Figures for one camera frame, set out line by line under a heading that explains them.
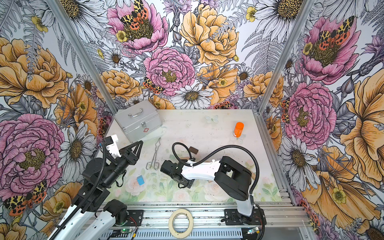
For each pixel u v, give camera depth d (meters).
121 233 0.73
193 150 1.00
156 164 0.93
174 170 0.67
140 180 0.87
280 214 0.78
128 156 0.58
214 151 0.52
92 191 0.43
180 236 0.67
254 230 0.71
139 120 0.96
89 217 0.48
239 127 1.00
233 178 0.49
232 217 0.74
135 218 0.74
